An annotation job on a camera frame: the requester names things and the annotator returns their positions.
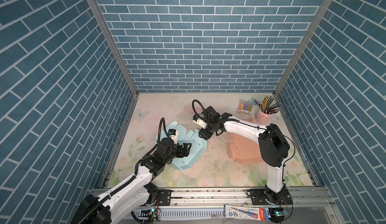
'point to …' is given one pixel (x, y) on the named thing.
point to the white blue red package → (247, 213)
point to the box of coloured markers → (244, 107)
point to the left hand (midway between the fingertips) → (186, 144)
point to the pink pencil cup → (262, 118)
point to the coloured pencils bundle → (267, 108)
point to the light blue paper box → (198, 147)
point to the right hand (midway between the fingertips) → (201, 130)
